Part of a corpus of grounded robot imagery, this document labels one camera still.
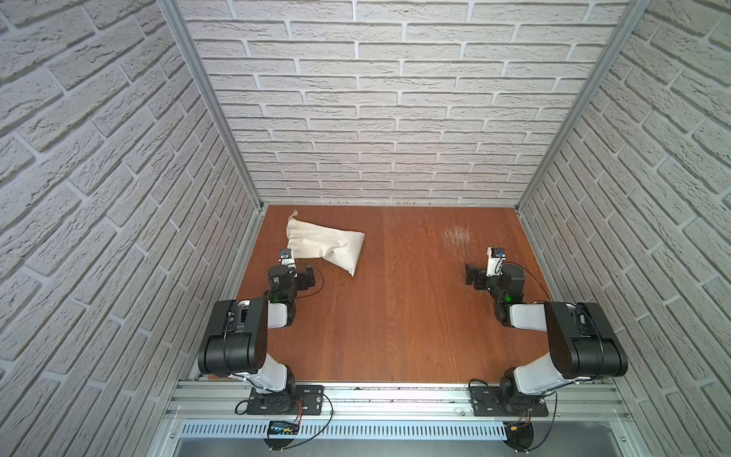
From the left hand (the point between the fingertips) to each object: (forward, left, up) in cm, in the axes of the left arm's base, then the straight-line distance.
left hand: (292, 261), depth 94 cm
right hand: (-1, -62, +1) cm, 62 cm away
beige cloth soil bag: (+4, -16, +2) cm, 17 cm away
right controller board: (-49, -64, -5) cm, 80 cm away
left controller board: (-46, -4, -9) cm, 47 cm away
